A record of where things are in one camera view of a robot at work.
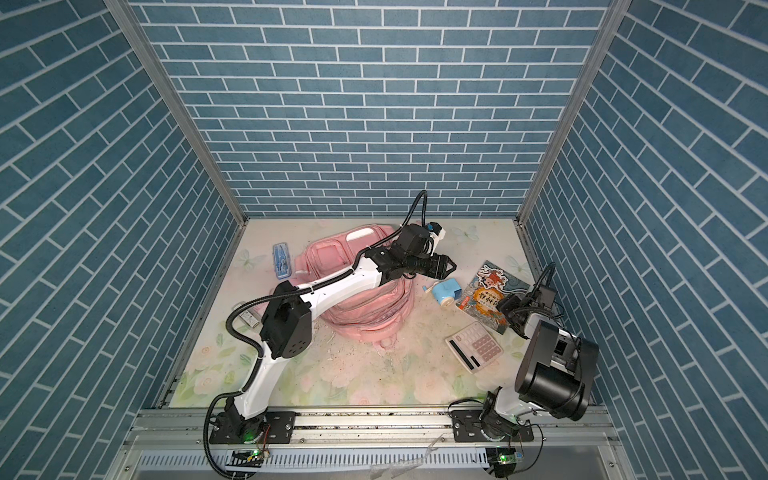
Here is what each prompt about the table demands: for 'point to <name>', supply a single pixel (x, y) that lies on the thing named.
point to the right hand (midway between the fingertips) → (505, 302)
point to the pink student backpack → (372, 317)
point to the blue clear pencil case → (282, 261)
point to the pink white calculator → (474, 346)
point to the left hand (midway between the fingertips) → (452, 265)
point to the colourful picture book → (481, 297)
